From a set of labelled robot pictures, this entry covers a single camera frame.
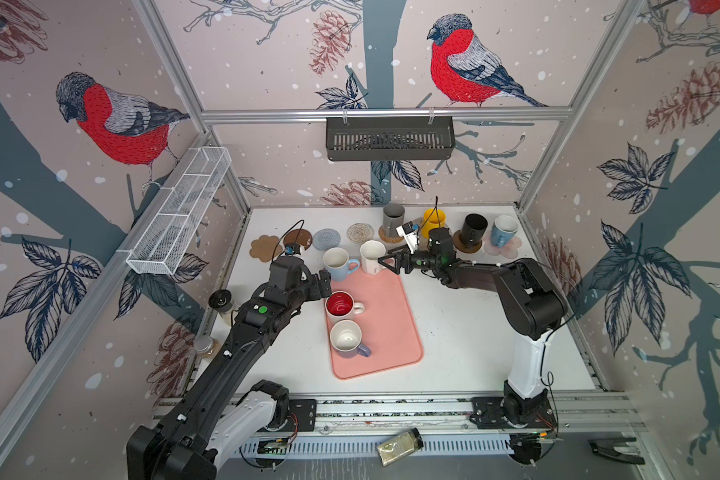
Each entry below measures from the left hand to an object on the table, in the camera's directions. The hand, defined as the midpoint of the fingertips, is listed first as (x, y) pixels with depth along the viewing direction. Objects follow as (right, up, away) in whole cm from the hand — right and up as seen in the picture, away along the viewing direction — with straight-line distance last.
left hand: (314, 276), depth 78 cm
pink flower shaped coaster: (+66, +5, +29) cm, 72 cm away
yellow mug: (+39, +17, +33) cm, 54 cm away
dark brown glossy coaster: (-12, +10, +35) cm, 39 cm away
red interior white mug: (+6, -11, +12) cm, 17 cm away
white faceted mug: (+15, +5, +19) cm, 25 cm away
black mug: (+51, +12, +25) cm, 58 cm away
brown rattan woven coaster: (+21, +9, +32) cm, 39 cm away
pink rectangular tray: (+21, -17, +13) cm, 30 cm away
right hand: (+18, +2, +14) cm, 23 cm away
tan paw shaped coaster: (-24, +6, +30) cm, 39 cm away
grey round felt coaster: (-2, +9, +33) cm, 35 cm away
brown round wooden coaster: (+50, +6, +28) cm, 57 cm away
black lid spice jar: (-28, -8, +5) cm, 29 cm away
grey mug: (+23, +17, +25) cm, 38 cm away
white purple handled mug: (+8, -20, +8) cm, 23 cm away
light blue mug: (+4, +2, +18) cm, 19 cm away
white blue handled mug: (+61, +12, +23) cm, 67 cm away
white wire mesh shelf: (-37, +17, +1) cm, 41 cm away
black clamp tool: (+74, -40, -8) cm, 85 cm away
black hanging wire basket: (+22, +46, +29) cm, 58 cm away
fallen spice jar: (+22, -37, -12) cm, 44 cm away
